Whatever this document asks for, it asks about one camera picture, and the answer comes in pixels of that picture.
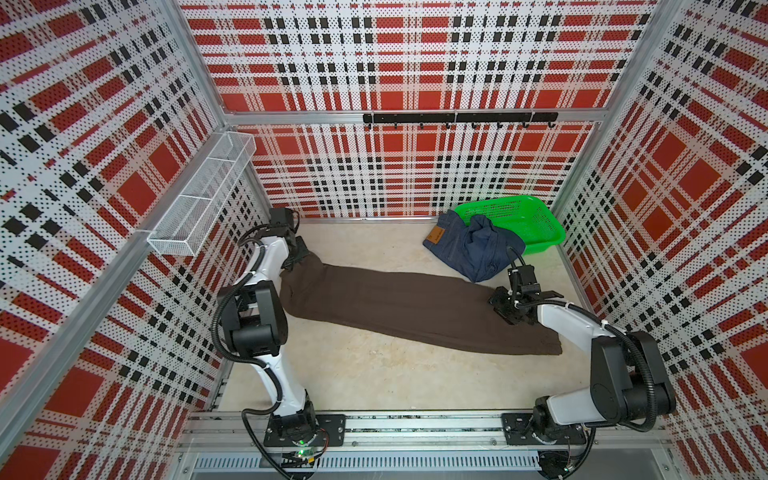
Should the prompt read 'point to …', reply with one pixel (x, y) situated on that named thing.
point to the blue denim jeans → (473, 245)
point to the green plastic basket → (522, 216)
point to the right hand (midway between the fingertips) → (493, 303)
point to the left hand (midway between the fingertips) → (302, 254)
